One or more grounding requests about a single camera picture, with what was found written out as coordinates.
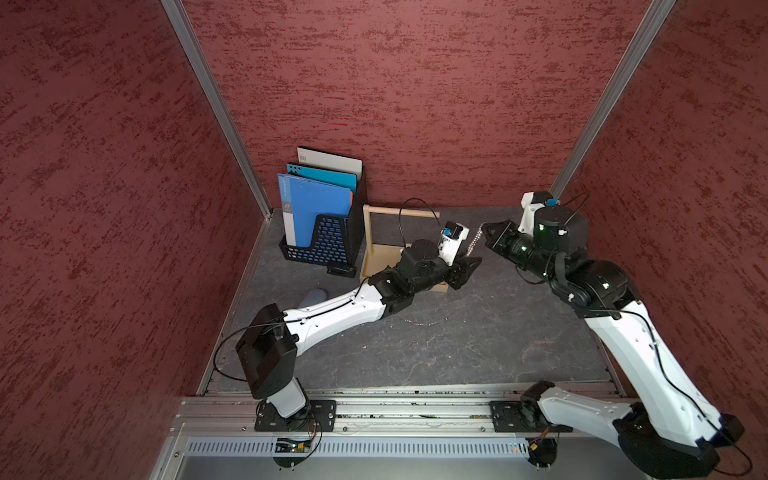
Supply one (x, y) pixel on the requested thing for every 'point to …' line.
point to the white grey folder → (331, 161)
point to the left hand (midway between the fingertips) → (472, 260)
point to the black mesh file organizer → (340, 242)
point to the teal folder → (322, 175)
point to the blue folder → (302, 200)
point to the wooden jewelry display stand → (388, 230)
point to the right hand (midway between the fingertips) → (478, 234)
